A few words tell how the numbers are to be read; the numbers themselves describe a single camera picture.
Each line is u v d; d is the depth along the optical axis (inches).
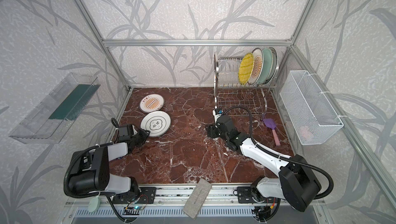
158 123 39.3
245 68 33.9
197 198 27.8
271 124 38.7
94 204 27.4
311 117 24.7
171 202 28.5
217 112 29.0
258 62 31.7
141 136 33.0
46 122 24.9
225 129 24.3
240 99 42.4
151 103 43.8
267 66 30.3
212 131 29.0
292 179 16.1
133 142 28.8
